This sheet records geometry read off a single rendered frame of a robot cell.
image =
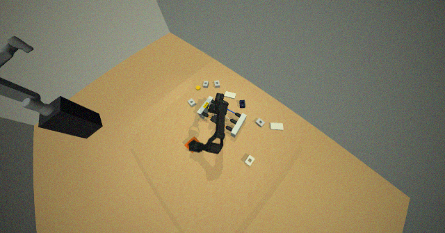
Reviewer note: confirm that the pale cream flat block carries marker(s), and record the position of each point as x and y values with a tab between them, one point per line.
230	95
276	126

